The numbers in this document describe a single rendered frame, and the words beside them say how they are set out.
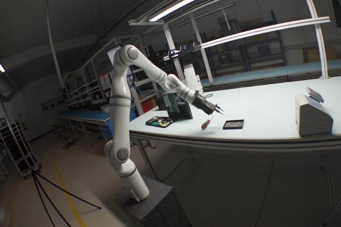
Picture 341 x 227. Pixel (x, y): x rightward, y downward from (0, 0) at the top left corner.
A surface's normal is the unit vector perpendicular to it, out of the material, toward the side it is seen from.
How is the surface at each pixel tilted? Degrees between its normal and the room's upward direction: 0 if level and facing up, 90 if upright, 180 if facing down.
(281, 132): 0
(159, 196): 0
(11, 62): 90
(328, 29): 90
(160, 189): 0
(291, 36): 90
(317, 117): 90
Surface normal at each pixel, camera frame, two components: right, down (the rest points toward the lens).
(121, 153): 0.65, -0.12
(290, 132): -0.30, -0.93
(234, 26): -0.52, 0.47
